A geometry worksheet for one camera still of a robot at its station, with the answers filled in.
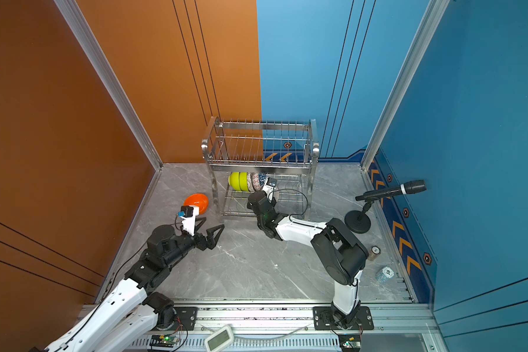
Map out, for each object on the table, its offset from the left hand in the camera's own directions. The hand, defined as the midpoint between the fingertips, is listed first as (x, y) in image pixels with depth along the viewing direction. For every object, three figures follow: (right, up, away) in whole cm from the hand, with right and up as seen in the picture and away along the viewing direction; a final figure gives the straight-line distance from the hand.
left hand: (215, 220), depth 76 cm
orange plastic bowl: (-15, +5, +26) cm, 30 cm away
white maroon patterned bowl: (+11, +14, +23) cm, 29 cm away
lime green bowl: (+3, +14, +23) cm, 27 cm away
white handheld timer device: (+3, -36, -8) cm, 37 cm away
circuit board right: (+45, -39, -6) cm, 60 cm away
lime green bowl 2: (+7, +14, +23) cm, 28 cm away
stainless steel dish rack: (+6, +26, +27) cm, 38 cm away
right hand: (+14, +9, +15) cm, 22 cm away
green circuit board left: (-14, -38, -6) cm, 41 cm away
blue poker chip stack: (+60, -20, +1) cm, 63 cm away
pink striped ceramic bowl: (+22, +9, +1) cm, 24 cm away
